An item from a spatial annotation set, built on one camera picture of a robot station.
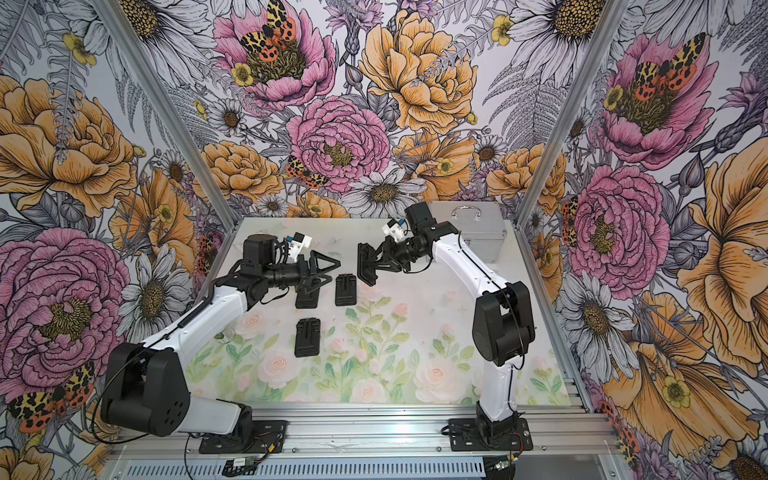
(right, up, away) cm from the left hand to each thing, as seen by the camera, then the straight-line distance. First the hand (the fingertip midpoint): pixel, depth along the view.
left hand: (334, 278), depth 79 cm
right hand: (+9, +2, +3) cm, 10 cm away
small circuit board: (-20, -44, -8) cm, 49 cm away
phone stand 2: (0, -6, +21) cm, 21 cm away
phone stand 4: (+8, +3, +2) cm, 9 cm away
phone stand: (-13, -9, +19) cm, 25 cm away
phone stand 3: (-10, -18, +10) cm, 23 cm away
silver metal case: (+44, +15, +21) cm, 51 cm away
